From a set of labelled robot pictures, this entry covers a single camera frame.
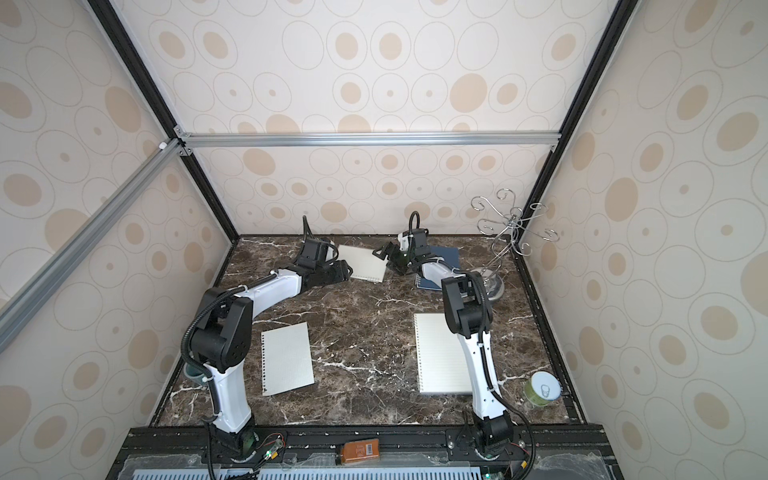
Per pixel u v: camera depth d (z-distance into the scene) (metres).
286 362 0.88
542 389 0.78
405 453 0.73
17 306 0.51
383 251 0.99
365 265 1.12
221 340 0.51
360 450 0.70
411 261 0.87
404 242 1.02
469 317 0.64
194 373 0.81
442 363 0.88
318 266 0.78
